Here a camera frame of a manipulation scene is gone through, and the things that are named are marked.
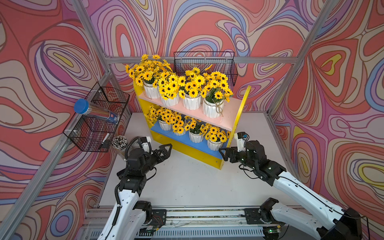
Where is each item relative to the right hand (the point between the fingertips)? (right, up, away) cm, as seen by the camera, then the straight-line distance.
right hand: (226, 152), depth 77 cm
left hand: (-30, +3, -3) cm, 30 cm away
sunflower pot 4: (-6, +9, -4) cm, 12 cm away
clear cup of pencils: (-57, +4, +3) cm, 58 cm away
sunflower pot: (-35, +19, +4) cm, 40 cm away
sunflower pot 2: (-25, +13, -2) cm, 28 cm away
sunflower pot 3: (-17, +14, -1) cm, 22 cm away
